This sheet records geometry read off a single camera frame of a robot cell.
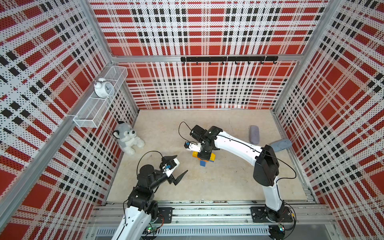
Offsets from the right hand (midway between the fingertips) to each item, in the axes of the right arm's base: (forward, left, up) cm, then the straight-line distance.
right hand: (206, 153), depth 84 cm
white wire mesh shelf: (+24, +71, +11) cm, 76 cm away
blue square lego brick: (-2, +2, -9) cm, 9 cm away
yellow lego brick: (-3, -3, +3) cm, 5 cm away
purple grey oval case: (+19, -34, -9) cm, 40 cm away
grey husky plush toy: (+8, +46, +6) cm, 47 cm away
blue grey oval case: (+12, -51, -10) cm, 53 cm away
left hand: (-7, +13, +4) cm, 15 cm away
